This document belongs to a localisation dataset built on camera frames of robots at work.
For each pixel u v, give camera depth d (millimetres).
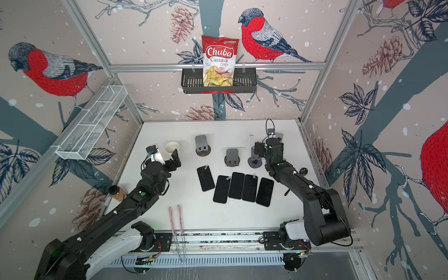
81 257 417
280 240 728
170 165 704
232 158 962
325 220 422
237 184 946
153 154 650
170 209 823
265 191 925
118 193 802
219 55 833
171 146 966
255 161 956
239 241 749
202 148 1005
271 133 753
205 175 951
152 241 704
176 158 728
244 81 951
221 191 904
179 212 814
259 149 801
